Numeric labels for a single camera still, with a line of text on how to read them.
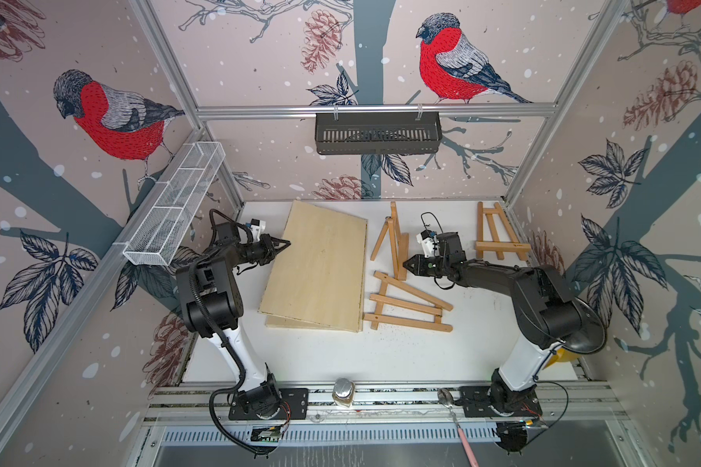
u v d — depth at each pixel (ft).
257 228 3.02
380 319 2.85
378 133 3.43
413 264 2.96
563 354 2.33
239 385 1.98
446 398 2.50
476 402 2.42
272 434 2.30
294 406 2.40
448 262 2.55
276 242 3.04
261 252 2.82
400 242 3.41
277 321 2.87
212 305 1.72
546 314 1.60
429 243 2.95
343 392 2.16
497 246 3.40
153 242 2.32
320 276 2.99
